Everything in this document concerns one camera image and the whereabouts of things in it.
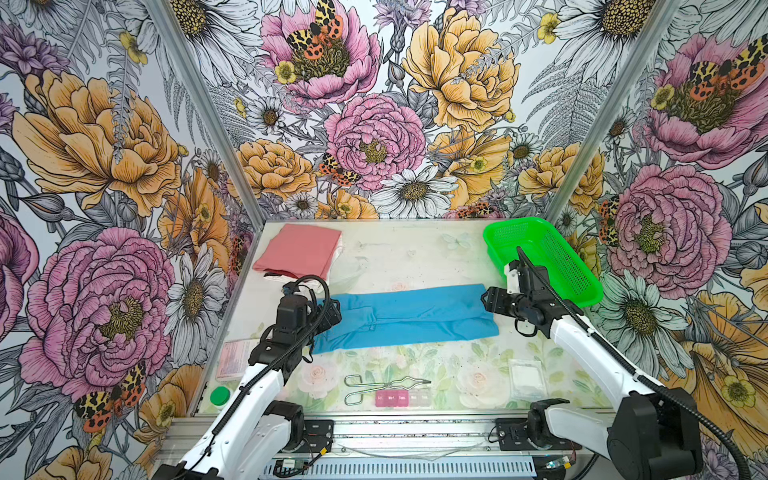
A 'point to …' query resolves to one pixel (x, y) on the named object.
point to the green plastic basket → (569, 276)
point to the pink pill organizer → (403, 398)
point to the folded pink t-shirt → (305, 252)
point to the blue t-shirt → (397, 316)
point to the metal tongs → (356, 398)
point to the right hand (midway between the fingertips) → (491, 305)
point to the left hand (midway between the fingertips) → (326, 317)
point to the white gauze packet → (526, 380)
